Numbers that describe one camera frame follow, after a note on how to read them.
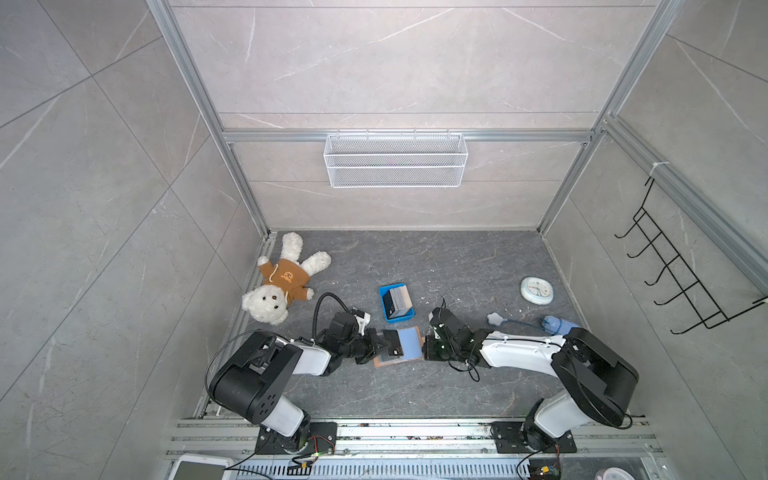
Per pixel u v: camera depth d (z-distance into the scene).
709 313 0.58
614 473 0.67
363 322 0.85
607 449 0.73
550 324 0.90
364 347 0.79
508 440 0.73
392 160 1.01
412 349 0.88
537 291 0.99
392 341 0.89
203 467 0.66
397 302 0.93
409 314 0.93
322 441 0.73
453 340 0.69
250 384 0.44
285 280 0.95
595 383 0.44
